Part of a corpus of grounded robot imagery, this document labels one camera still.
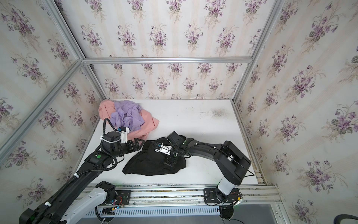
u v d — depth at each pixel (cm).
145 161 80
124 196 73
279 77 75
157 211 70
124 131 71
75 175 47
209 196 73
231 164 45
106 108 105
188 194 75
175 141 68
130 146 69
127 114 101
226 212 70
